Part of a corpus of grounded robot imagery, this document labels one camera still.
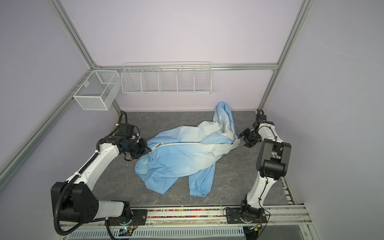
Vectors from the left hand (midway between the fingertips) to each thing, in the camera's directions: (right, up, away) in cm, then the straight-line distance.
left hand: (151, 151), depth 82 cm
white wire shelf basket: (+18, +46, +18) cm, 53 cm away
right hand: (+54, +4, +14) cm, 56 cm away
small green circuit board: (-10, -38, -9) cm, 40 cm away
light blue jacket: (+20, -1, +5) cm, 20 cm away
